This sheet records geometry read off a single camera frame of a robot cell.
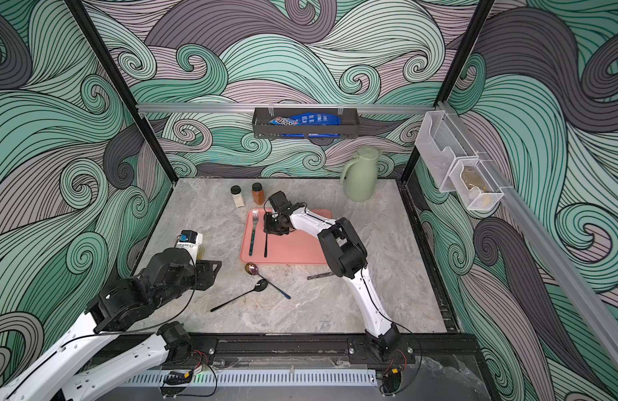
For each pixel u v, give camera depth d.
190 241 0.58
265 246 0.97
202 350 0.73
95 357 0.44
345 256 0.59
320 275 0.90
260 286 0.85
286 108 0.94
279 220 0.87
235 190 1.04
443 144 0.78
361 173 0.99
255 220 1.04
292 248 1.00
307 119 0.92
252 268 0.88
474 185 0.67
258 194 1.04
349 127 0.93
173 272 0.48
